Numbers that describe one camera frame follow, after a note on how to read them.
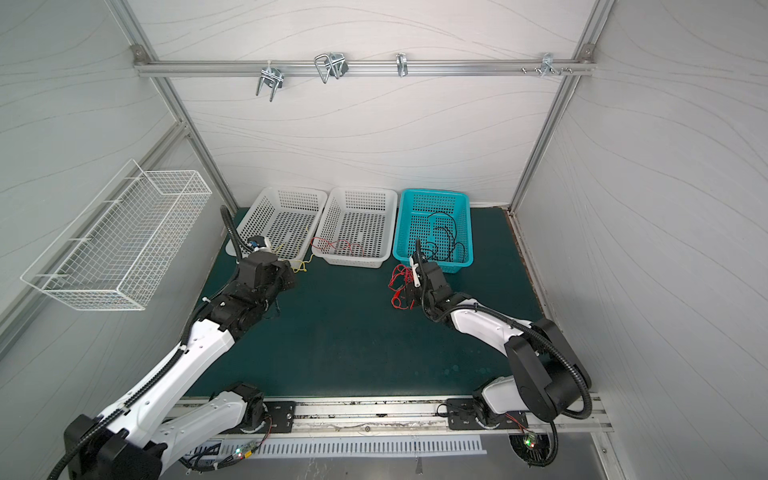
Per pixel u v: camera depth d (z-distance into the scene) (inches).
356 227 45.1
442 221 46.4
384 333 35.4
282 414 28.9
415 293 31.3
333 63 30.0
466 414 29.0
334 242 42.8
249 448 27.1
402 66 30.7
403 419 29.4
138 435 15.5
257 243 26.2
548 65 30.0
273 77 31.1
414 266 31.6
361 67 30.5
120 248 27.1
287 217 46.6
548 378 16.9
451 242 43.5
